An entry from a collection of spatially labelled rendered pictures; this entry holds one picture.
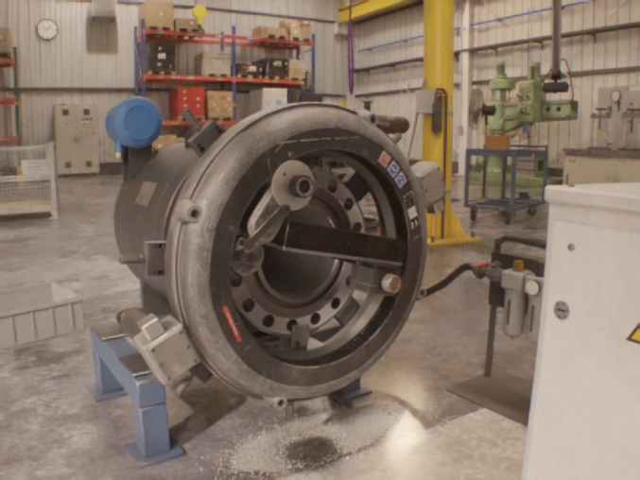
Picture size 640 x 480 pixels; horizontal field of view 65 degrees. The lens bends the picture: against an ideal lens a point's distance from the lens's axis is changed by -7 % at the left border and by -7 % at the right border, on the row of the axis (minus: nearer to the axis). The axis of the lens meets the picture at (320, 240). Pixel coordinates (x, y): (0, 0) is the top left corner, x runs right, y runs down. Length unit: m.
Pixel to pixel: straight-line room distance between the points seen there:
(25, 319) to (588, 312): 2.42
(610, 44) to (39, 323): 12.53
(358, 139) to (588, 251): 0.84
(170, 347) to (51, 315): 1.58
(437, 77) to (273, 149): 3.86
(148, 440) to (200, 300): 0.60
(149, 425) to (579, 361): 1.24
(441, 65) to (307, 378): 3.96
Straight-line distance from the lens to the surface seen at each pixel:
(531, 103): 12.37
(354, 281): 1.37
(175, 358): 1.22
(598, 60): 13.53
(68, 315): 2.77
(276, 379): 1.32
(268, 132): 1.20
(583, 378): 0.64
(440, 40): 5.03
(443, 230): 5.01
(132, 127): 1.82
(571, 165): 8.01
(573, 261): 0.62
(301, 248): 1.24
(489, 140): 6.26
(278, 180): 1.20
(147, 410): 1.60
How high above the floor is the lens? 0.89
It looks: 10 degrees down
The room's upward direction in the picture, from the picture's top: straight up
